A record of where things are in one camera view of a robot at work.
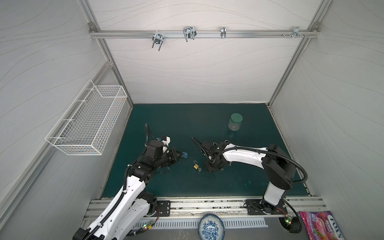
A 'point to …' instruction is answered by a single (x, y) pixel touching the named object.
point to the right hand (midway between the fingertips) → (211, 164)
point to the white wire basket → (87, 123)
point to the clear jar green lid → (235, 121)
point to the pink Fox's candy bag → (321, 225)
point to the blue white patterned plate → (211, 227)
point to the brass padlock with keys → (196, 167)
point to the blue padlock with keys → (184, 155)
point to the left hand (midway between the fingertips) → (185, 151)
